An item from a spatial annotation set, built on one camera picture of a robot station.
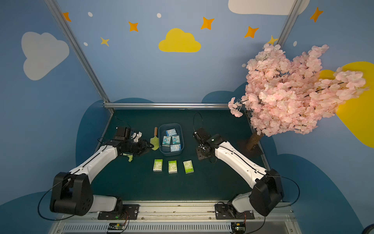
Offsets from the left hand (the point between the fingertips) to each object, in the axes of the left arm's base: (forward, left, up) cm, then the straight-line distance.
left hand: (152, 146), depth 86 cm
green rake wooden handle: (-2, +16, -11) cm, 19 cm away
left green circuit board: (-39, +14, -14) cm, 43 cm away
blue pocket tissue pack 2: (+11, -6, -11) cm, 16 cm away
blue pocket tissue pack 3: (+12, -13, -10) cm, 20 cm away
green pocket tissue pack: (-8, -3, -10) cm, 13 cm away
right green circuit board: (-38, -49, -15) cm, 64 cm away
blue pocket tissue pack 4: (+5, -12, -10) cm, 16 cm away
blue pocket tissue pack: (+18, -10, -10) cm, 22 cm away
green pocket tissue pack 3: (-8, -22, -10) cm, 26 cm away
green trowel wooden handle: (+11, +2, -12) cm, 17 cm away
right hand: (-4, -32, +1) cm, 32 cm away
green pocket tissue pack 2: (-9, -12, -10) cm, 18 cm away
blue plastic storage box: (+3, -7, -11) cm, 13 cm away
